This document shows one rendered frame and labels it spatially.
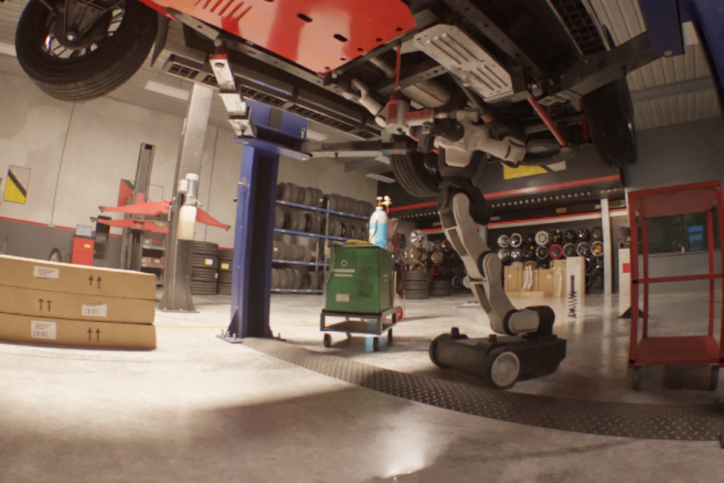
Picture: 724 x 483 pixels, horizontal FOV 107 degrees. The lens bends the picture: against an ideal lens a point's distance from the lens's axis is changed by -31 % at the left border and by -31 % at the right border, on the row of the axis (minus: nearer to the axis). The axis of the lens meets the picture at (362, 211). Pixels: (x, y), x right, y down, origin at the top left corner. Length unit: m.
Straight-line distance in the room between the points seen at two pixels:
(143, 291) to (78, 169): 8.10
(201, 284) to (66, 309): 6.10
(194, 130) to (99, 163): 5.75
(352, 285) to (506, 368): 1.35
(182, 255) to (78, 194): 5.94
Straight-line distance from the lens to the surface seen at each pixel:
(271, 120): 3.08
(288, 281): 10.90
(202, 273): 8.30
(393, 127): 1.55
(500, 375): 1.84
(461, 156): 1.98
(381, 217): 4.68
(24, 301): 2.41
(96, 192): 10.31
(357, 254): 2.76
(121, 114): 10.88
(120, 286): 2.43
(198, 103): 5.13
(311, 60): 2.10
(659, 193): 1.85
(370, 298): 2.73
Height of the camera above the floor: 0.50
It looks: 10 degrees up
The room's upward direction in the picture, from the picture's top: 2 degrees clockwise
